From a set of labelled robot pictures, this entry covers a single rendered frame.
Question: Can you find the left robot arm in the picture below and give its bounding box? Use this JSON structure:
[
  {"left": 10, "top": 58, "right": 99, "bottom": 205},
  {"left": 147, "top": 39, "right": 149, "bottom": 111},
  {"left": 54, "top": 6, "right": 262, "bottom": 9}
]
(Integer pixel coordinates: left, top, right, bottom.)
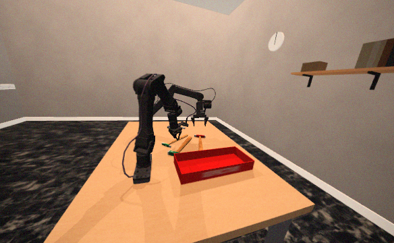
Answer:
[{"left": 153, "top": 85, "right": 212, "bottom": 115}]

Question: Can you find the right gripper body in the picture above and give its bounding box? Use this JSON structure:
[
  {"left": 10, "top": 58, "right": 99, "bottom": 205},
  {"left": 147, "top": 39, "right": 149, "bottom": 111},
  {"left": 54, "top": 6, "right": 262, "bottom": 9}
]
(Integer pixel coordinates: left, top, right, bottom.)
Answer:
[{"left": 167, "top": 120, "right": 188, "bottom": 134}]

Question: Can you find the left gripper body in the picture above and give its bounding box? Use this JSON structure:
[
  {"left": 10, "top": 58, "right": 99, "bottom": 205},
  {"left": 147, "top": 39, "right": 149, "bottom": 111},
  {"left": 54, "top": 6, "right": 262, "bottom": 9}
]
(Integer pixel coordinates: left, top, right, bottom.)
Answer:
[{"left": 191, "top": 108, "right": 208, "bottom": 118}]

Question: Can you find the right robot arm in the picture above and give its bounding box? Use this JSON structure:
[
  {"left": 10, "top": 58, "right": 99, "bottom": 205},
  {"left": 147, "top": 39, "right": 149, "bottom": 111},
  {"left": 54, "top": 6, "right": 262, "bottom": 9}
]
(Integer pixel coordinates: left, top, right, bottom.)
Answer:
[{"left": 133, "top": 74, "right": 182, "bottom": 181}]

